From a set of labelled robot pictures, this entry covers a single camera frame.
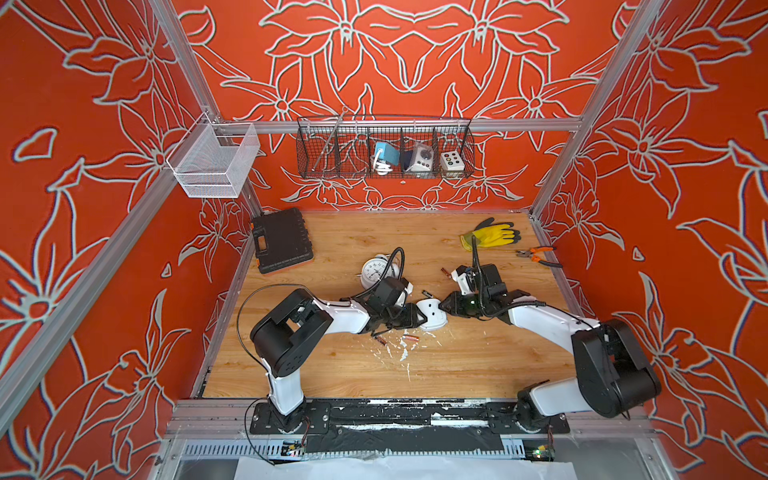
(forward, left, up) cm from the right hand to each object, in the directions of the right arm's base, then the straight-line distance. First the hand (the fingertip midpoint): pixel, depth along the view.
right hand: (436, 306), depth 87 cm
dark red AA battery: (+14, -5, -3) cm, 15 cm away
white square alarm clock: (-3, 0, -2) cm, 4 cm away
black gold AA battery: (+7, +1, -5) cm, 8 cm away
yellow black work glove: (+32, -24, -4) cm, 40 cm away
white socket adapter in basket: (+36, +5, +26) cm, 45 cm away
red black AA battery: (-9, +16, -5) cm, 19 cm away
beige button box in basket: (+37, -6, +24) cm, 45 cm away
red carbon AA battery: (-8, +7, -5) cm, 12 cm away
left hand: (-3, +3, -3) cm, 5 cm away
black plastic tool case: (+25, +53, +1) cm, 59 cm away
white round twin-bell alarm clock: (+14, +20, -1) cm, 24 cm away
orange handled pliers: (+23, -36, -4) cm, 43 cm away
